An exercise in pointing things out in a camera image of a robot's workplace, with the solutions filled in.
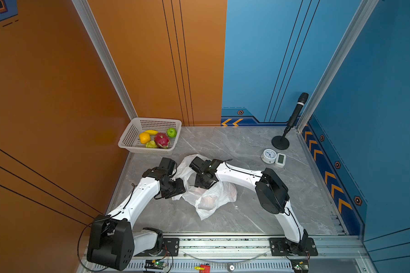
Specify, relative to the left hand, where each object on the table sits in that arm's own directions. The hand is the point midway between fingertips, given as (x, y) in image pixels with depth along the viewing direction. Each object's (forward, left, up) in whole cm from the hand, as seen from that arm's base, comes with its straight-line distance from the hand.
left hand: (181, 189), depth 84 cm
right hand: (+3, -7, -4) cm, 9 cm away
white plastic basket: (+34, +38, -2) cm, 51 cm away
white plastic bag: (-3, -21, +5) cm, 22 cm away
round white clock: (+22, -49, -2) cm, 54 cm away
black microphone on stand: (+37, -62, -5) cm, 72 cm away
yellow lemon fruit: (+36, +28, -2) cm, 46 cm away
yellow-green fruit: (+29, +22, 0) cm, 36 cm away
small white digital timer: (+20, -55, -3) cm, 59 cm away
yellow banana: (+43, +26, -4) cm, 51 cm away
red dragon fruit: (+31, +16, +1) cm, 35 cm away
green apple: (+39, +11, 0) cm, 40 cm away
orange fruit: (-6, -13, -1) cm, 14 cm away
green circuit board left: (-30, +8, -8) cm, 32 cm away
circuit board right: (-30, -53, -8) cm, 61 cm away
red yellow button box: (-31, -12, -4) cm, 34 cm away
